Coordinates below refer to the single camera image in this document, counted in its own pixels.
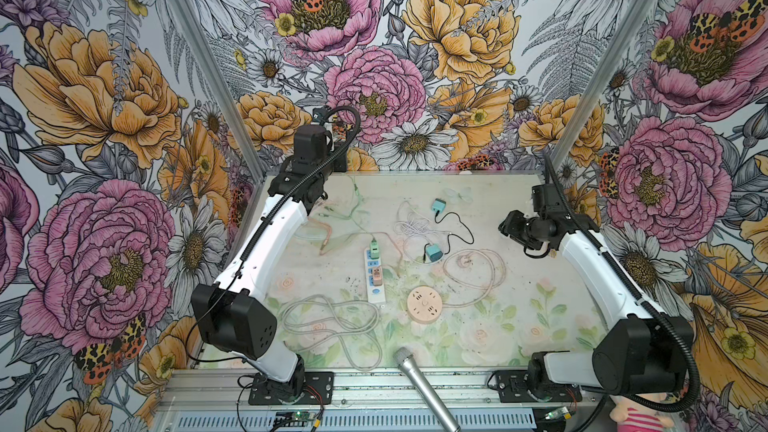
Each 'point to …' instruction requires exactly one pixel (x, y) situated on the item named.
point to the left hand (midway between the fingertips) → (334, 153)
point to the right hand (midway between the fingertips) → (505, 237)
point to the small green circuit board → (303, 416)
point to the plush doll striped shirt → (633, 417)
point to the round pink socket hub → (424, 305)
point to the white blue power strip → (374, 294)
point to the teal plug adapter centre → (434, 252)
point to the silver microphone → (404, 357)
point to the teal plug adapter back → (438, 205)
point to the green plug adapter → (374, 249)
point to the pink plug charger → (377, 276)
